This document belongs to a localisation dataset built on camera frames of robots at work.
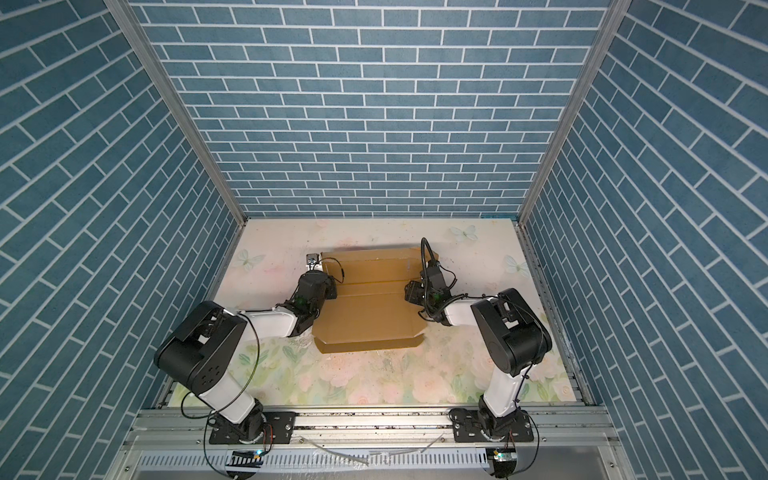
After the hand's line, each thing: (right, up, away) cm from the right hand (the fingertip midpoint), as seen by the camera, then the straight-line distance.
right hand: (409, 285), depth 98 cm
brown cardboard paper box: (-13, -8, 0) cm, 15 cm away
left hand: (-26, +4, -3) cm, 26 cm away
